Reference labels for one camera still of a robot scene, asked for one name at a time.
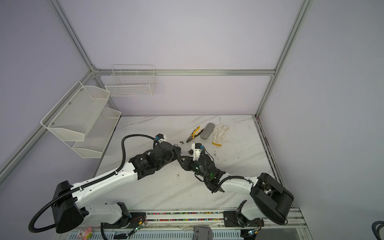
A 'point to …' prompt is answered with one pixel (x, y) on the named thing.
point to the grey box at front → (202, 233)
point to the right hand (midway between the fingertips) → (176, 158)
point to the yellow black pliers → (194, 134)
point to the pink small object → (88, 233)
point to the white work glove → (218, 132)
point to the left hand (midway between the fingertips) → (179, 150)
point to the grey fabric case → (207, 130)
